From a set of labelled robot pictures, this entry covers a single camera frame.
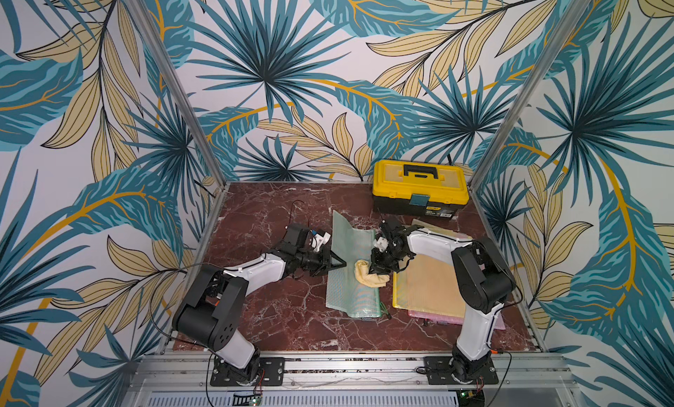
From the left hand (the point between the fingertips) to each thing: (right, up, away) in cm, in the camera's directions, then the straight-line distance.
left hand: (343, 268), depth 82 cm
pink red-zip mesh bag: (+30, -16, +1) cm, 34 cm away
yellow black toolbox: (+32, +26, +15) cm, 44 cm away
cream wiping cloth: (+10, -5, +6) cm, 13 cm away
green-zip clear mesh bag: (+1, -8, +1) cm, 8 cm away
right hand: (+10, -4, +11) cm, 15 cm away
